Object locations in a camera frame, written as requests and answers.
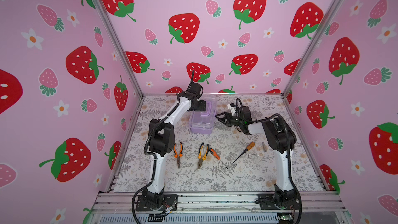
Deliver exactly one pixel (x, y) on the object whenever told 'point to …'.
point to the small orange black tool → (212, 151)
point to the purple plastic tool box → (201, 122)
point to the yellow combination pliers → (202, 153)
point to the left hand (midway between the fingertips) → (201, 106)
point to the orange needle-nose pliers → (176, 155)
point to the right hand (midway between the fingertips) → (217, 118)
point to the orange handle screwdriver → (250, 147)
